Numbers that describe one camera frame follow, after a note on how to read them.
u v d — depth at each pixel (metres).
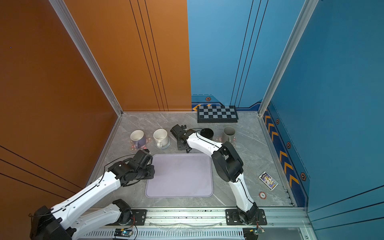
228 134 0.94
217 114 1.15
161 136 1.02
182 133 0.74
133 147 0.99
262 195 0.81
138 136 1.00
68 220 0.41
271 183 0.83
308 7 0.70
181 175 0.89
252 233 0.70
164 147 0.98
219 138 1.04
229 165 0.55
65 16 0.72
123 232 0.71
